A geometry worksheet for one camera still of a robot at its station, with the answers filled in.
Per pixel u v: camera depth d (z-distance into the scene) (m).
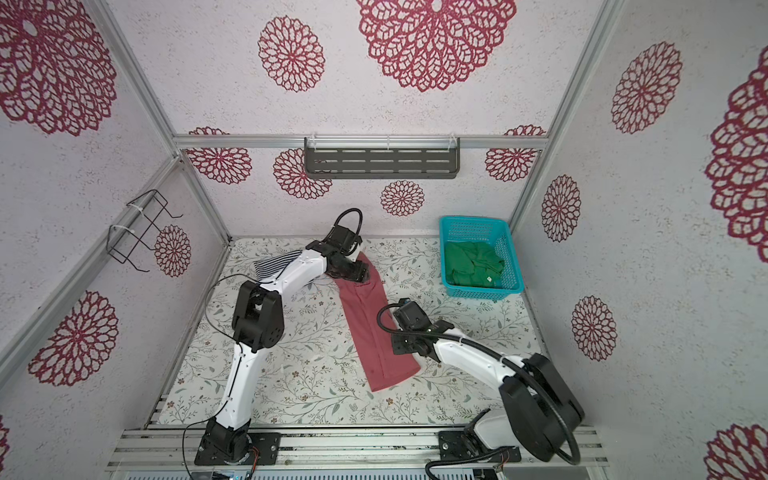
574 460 0.38
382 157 0.97
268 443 0.75
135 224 0.76
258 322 0.60
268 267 1.09
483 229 1.15
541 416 0.42
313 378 0.85
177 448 0.76
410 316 0.67
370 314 0.95
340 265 0.81
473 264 1.07
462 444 0.66
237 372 0.62
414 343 0.65
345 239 0.84
